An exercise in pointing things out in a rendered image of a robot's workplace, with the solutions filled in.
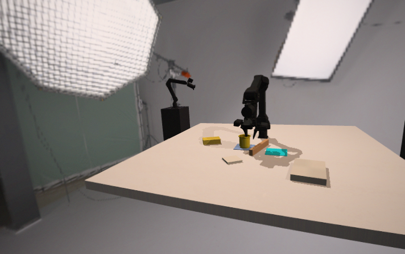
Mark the yellow rectangular block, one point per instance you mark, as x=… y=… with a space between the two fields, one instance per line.
x=211 y=140

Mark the olive-yellow cup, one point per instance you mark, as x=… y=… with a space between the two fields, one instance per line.
x=244 y=142

